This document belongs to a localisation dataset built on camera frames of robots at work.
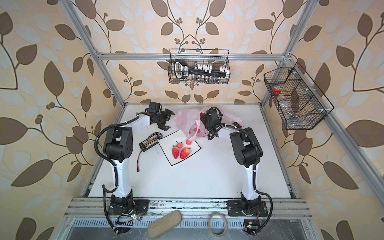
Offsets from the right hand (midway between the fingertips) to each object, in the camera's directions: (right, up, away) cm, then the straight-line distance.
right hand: (202, 118), depth 102 cm
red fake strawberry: (-17, -20, -12) cm, 29 cm away
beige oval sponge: (-18, -48, -35) cm, 62 cm away
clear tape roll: (+10, -48, -35) cm, 60 cm away
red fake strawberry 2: (-11, -21, -13) cm, 27 cm away
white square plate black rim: (-23, -16, -4) cm, 28 cm away
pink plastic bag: (-8, -2, -20) cm, 22 cm away
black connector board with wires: (-36, -16, -4) cm, 39 cm away
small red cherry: (-9, -16, -7) cm, 19 cm away
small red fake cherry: (-15, -17, -8) cm, 24 cm away
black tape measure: (+22, -4, -8) cm, 24 cm away
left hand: (-19, +2, -1) cm, 19 cm away
